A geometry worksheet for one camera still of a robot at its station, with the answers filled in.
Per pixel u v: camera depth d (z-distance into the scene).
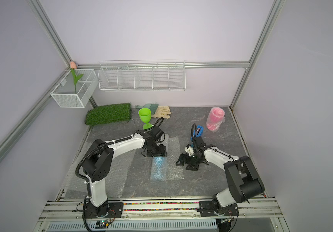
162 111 1.17
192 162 0.77
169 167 0.87
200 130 1.01
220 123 1.02
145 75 1.02
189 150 0.85
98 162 0.49
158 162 0.83
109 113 1.12
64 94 0.77
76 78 0.90
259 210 0.74
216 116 0.94
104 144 0.53
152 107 1.21
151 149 0.78
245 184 0.44
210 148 0.64
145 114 0.98
